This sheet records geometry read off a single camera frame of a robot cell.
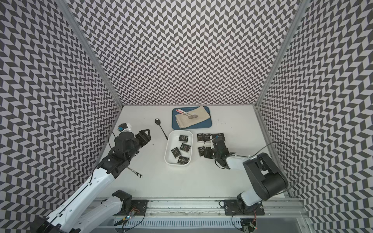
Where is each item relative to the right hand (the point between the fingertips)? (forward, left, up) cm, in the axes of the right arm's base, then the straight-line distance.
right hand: (205, 153), depth 93 cm
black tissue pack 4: (0, +2, +2) cm, 3 cm away
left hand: (+1, +32, +21) cm, 39 cm away
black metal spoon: (+25, +34, +1) cm, 42 cm away
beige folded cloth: (+28, +12, 0) cm, 31 cm away
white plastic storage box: (+7, +21, +2) cm, 23 cm away
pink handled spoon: (+30, +11, +1) cm, 32 cm away
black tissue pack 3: (+12, -11, +3) cm, 16 cm away
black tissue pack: (+11, +3, +2) cm, 12 cm away
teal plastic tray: (+21, 0, +2) cm, 21 cm away
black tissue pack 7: (0, +18, +3) cm, 19 cm away
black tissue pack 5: (+2, +13, +3) cm, 13 cm away
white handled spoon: (+31, +7, +1) cm, 32 cm away
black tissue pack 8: (+9, +14, +3) cm, 17 cm away
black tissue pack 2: (+10, -2, +1) cm, 11 cm away
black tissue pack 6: (-6, +14, +3) cm, 15 cm away
